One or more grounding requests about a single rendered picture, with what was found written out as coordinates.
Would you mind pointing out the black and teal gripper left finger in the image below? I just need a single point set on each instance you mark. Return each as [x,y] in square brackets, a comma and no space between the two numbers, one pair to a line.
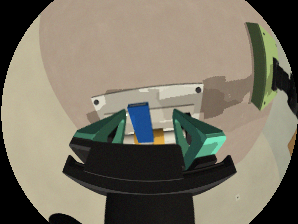
[100,130]

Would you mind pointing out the white rectangular mounting plate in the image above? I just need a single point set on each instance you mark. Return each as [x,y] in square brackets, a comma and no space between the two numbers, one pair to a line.
[157,96]

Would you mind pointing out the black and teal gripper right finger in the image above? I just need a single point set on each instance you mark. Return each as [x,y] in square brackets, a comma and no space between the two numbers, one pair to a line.
[206,139]

